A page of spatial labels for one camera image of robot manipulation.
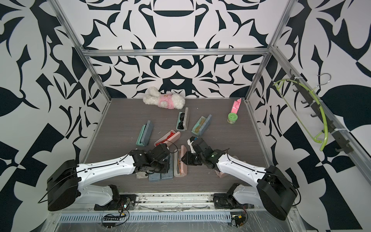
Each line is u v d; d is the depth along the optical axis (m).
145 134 0.91
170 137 0.89
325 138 0.52
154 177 0.79
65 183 0.41
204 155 0.64
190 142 0.78
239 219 0.71
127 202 0.73
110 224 0.69
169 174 0.80
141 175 0.80
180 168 0.80
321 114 0.55
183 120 1.00
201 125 1.02
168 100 1.08
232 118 1.03
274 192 0.41
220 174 0.78
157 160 0.63
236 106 1.02
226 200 0.67
